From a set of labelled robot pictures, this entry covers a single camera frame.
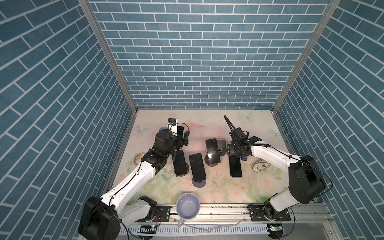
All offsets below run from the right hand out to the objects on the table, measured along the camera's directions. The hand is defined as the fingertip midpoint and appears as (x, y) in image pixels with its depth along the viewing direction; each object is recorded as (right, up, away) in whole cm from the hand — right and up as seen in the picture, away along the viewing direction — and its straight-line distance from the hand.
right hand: (232, 148), depth 91 cm
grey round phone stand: (-21, -19, -7) cm, 29 cm away
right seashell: (+15, -9, -4) cm, 18 cm away
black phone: (+1, -10, -2) cm, 10 cm away
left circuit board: (-45, -36, -18) cm, 61 cm away
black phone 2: (-32, -4, -9) cm, 33 cm away
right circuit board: (+18, -37, -17) cm, 45 cm away
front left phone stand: (-29, -14, -6) cm, 33 cm away
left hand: (-30, +12, -11) cm, 34 cm away
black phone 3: (-21, -8, -12) cm, 26 cm away
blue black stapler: (+8, -6, +1) cm, 10 cm away
